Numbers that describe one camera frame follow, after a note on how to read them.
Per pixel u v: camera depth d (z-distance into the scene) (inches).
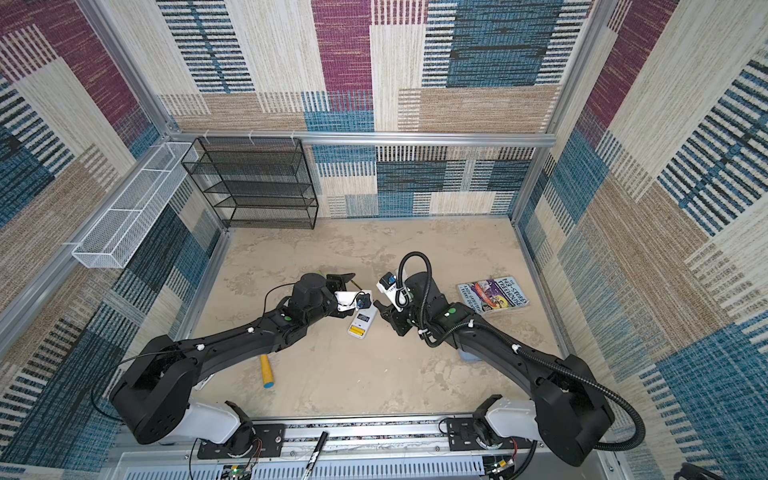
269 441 28.8
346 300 29.3
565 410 15.9
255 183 43.5
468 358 32.9
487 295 38.0
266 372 32.6
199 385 18.7
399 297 28.1
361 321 36.0
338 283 29.8
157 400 16.7
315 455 28.0
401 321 28.1
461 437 28.7
